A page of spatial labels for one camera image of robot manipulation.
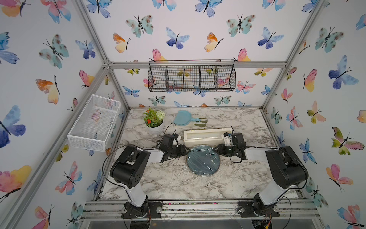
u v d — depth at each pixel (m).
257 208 0.66
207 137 0.94
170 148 0.82
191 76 0.98
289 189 0.51
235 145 0.78
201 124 1.10
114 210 0.76
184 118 1.11
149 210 0.72
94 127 0.98
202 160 0.92
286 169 0.48
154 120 0.92
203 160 0.91
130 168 0.48
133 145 0.53
